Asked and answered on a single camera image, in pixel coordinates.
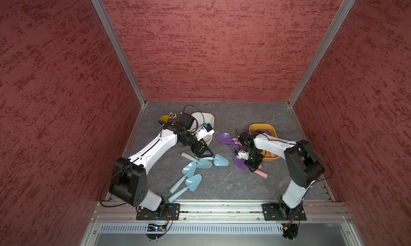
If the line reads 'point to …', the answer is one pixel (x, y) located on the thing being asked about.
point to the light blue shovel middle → (202, 163)
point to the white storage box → (200, 119)
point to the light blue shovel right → (219, 160)
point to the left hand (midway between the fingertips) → (206, 151)
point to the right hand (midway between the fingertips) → (255, 169)
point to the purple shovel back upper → (226, 138)
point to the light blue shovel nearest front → (192, 182)
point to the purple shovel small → (265, 131)
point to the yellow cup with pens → (167, 118)
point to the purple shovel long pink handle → (258, 172)
